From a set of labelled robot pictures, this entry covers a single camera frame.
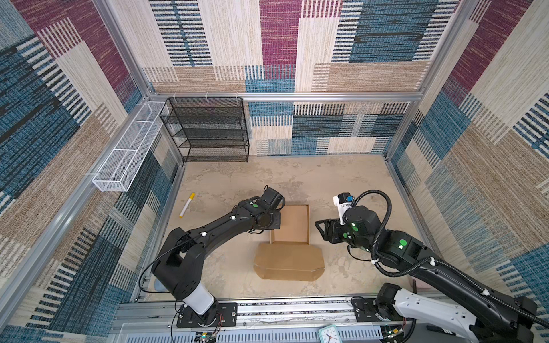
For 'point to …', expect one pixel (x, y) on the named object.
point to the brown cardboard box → (289, 256)
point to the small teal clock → (329, 334)
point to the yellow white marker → (186, 204)
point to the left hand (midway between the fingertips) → (276, 222)
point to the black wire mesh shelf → (208, 129)
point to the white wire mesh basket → (119, 169)
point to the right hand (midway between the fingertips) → (325, 226)
